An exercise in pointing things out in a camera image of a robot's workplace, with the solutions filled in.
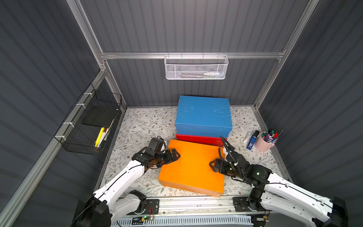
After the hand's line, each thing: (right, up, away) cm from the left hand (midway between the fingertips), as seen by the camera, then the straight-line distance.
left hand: (176, 160), depth 79 cm
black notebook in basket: (-41, +26, -3) cm, 48 cm away
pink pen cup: (+56, +10, +8) cm, 57 cm away
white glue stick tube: (+49, +10, +20) cm, 54 cm away
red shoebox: (+20, +10, +6) cm, 23 cm away
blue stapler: (+52, +9, +18) cm, 56 cm away
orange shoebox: (+8, -4, -5) cm, 11 cm away
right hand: (+21, -2, -3) cm, 21 cm away
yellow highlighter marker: (-39, +12, -10) cm, 42 cm away
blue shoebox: (+16, +25, +6) cm, 30 cm away
